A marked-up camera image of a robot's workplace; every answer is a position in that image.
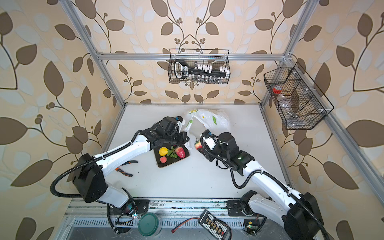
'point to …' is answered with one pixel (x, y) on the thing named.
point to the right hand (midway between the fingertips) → (202, 147)
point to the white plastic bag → (214, 120)
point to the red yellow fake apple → (198, 145)
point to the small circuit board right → (252, 227)
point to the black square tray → (169, 159)
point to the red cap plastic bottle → (286, 105)
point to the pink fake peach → (163, 159)
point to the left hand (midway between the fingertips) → (191, 137)
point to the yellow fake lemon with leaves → (164, 151)
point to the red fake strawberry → (180, 152)
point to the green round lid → (148, 224)
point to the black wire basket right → (301, 104)
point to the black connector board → (214, 226)
